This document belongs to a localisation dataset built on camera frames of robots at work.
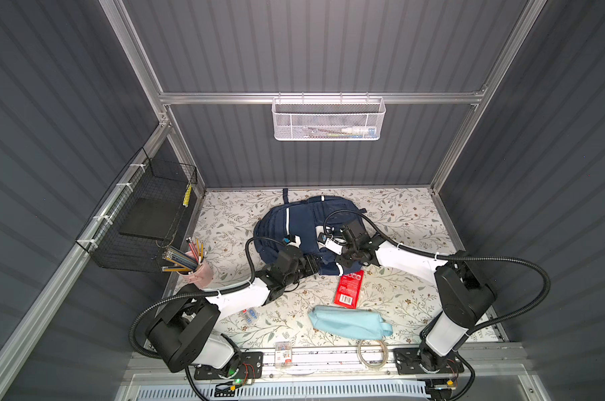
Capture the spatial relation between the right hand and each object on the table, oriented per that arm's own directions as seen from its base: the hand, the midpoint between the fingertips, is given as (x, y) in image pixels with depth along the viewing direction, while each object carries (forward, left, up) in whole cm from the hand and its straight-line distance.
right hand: (340, 249), depth 92 cm
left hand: (-6, +8, +4) cm, 11 cm away
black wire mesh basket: (-3, +61, +25) cm, 66 cm away
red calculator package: (-13, -2, -5) cm, 14 cm away
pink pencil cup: (-12, +48, +2) cm, 50 cm away
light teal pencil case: (-26, -1, -1) cm, 26 cm away
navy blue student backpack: (+12, +17, +1) cm, 21 cm away
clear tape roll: (-35, -11, -7) cm, 38 cm away
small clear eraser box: (-34, +19, -3) cm, 39 cm away
